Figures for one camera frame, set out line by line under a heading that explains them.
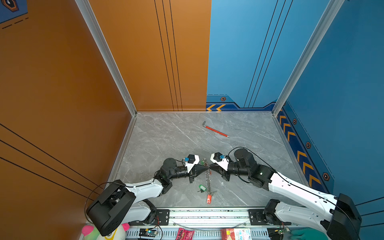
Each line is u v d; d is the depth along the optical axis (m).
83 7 0.69
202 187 0.83
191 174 0.67
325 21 0.74
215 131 1.09
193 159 0.64
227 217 0.75
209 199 0.79
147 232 0.71
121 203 0.43
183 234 0.68
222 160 0.61
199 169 0.70
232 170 0.63
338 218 0.39
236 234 0.66
